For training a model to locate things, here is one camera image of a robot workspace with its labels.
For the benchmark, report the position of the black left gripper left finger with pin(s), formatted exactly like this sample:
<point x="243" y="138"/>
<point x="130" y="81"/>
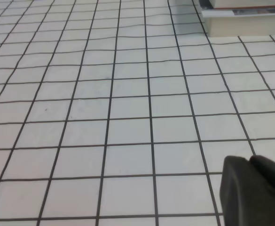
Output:
<point x="237" y="206"/>

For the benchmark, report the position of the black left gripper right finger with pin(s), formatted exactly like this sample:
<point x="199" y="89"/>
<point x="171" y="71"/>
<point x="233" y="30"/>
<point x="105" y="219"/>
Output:
<point x="262" y="179"/>

